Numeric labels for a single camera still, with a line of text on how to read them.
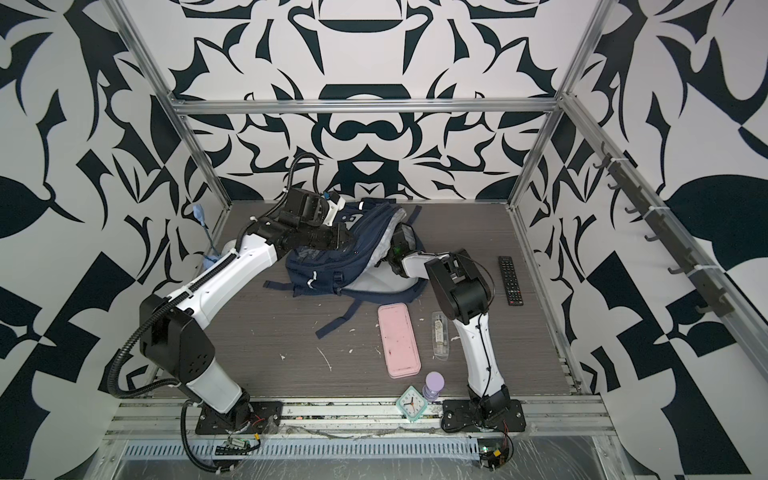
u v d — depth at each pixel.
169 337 0.43
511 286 0.96
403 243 0.83
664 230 0.55
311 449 0.71
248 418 0.72
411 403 0.75
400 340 0.85
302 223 0.63
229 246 1.04
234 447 0.73
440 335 0.87
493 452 0.71
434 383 0.72
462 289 0.59
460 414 0.74
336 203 0.75
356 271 0.83
